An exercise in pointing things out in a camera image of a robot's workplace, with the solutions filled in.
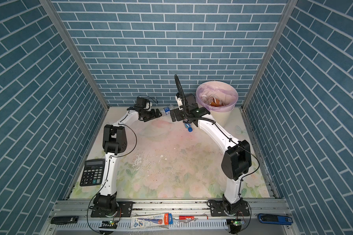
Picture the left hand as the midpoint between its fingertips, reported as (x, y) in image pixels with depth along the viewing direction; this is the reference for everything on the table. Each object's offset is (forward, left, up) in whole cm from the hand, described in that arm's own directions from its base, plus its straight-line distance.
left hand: (157, 115), depth 110 cm
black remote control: (-65, +40, -1) cm, 77 cm away
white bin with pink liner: (+2, -46, +15) cm, 48 cm away
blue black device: (-67, -63, 0) cm, 92 cm away
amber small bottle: (-6, -41, +18) cm, 45 cm away
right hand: (-14, -15, +20) cm, 29 cm away
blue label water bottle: (+4, -7, +1) cm, 8 cm away
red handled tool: (-66, -22, -3) cm, 69 cm away
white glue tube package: (-66, -3, -3) cm, 66 cm away
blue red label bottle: (-11, -24, -1) cm, 26 cm away
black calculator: (-42, +34, -4) cm, 54 cm away
